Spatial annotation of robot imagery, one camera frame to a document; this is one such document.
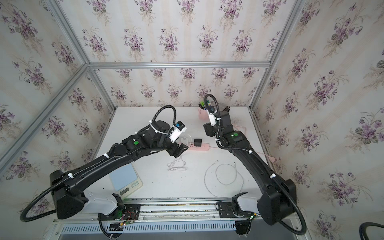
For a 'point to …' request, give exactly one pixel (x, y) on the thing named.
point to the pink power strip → (204, 147)
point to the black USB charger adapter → (197, 142)
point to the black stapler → (227, 108)
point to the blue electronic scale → (126, 180)
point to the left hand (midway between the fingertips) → (183, 141)
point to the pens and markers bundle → (202, 104)
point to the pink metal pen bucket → (203, 115)
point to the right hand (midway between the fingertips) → (214, 121)
